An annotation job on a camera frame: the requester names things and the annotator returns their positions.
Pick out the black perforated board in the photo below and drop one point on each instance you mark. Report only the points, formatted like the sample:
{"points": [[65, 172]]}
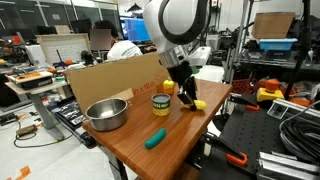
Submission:
{"points": [[256, 133]]}

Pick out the green toy cucumber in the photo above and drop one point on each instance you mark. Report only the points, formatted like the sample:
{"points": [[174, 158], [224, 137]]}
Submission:
{"points": [[155, 138]]}

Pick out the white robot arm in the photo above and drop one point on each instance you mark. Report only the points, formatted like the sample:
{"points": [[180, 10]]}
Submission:
{"points": [[176, 23]]}

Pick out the brown cardboard sheet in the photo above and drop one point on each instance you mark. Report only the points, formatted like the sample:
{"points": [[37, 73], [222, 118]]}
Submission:
{"points": [[110, 78]]}

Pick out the seated person white shirt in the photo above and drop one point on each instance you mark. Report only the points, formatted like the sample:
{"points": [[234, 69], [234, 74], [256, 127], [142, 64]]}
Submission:
{"points": [[120, 45]]}

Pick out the yellow orange toy pepper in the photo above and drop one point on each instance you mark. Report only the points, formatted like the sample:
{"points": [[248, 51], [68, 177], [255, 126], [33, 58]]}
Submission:
{"points": [[168, 85]]}

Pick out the flat device orange top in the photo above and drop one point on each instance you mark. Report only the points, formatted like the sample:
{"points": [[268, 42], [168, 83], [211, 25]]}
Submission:
{"points": [[29, 79]]}

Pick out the yellow emergency stop button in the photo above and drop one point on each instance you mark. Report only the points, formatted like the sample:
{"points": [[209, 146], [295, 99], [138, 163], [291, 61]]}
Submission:
{"points": [[270, 90]]}

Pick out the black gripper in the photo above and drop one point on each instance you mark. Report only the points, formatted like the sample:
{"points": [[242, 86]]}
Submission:
{"points": [[179, 72]]}

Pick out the corn tin can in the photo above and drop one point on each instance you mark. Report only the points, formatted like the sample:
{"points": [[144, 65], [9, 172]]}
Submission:
{"points": [[161, 104]]}

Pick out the aluminium extrusion rail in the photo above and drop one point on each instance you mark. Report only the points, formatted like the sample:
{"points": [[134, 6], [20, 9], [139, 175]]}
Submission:
{"points": [[293, 109], [286, 165]]}

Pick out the orange plastic crate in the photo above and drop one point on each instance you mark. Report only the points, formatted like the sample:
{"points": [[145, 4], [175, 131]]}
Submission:
{"points": [[240, 86]]}

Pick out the stainless steel pot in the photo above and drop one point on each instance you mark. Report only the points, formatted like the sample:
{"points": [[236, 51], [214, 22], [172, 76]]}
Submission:
{"points": [[107, 114]]}

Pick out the gray desk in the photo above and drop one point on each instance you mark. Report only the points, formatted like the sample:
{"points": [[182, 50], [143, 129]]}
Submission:
{"points": [[38, 100]]}

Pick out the black tripod pole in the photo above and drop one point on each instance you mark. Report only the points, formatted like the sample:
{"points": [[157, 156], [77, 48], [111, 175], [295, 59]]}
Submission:
{"points": [[298, 50]]}

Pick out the blue plastic bin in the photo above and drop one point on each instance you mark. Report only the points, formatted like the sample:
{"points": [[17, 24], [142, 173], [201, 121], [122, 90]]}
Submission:
{"points": [[277, 44]]}

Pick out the brown cardboard box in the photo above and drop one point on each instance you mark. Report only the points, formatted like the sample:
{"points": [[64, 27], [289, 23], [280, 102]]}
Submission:
{"points": [[272, 25]]}

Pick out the white framed board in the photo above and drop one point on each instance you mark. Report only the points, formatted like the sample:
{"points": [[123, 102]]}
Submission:
{"points": [[63, 46]]}

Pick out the blue lit computer monitor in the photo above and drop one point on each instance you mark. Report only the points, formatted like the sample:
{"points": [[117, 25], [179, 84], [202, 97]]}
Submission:
{"points": [[136, 29]]}

